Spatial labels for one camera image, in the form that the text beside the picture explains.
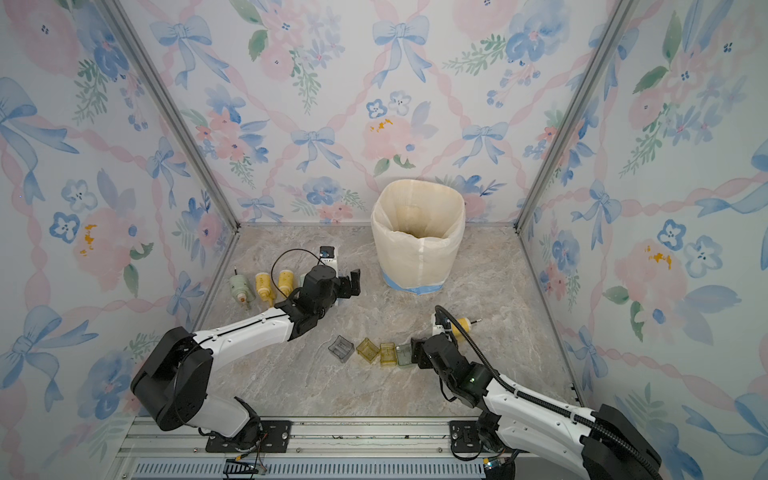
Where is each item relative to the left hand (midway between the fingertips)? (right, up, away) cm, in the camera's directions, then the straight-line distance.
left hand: (348, 268), depth 87 cm
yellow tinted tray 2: (+12, -25, +1) cm, 28 cm away
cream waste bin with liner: (+21, +14, +15) cm, 29 cm away
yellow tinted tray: (+5, -24, +1) cm, 25 cm away
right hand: (+22, -20, -2) cm, 30 cm away
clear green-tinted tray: (+16, -25, +1) cm, 30 cm away
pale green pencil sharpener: (-34, -6, +7) cm, 36 cm away
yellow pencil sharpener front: (-27, -6, +7) cm, 29 cm away
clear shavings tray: (-2, -24, +2) cm, 24 cm away
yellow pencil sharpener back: (-21, -4, +9) cm, 23 cm away
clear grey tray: (+19, -20, -12) cm, 30 cm away
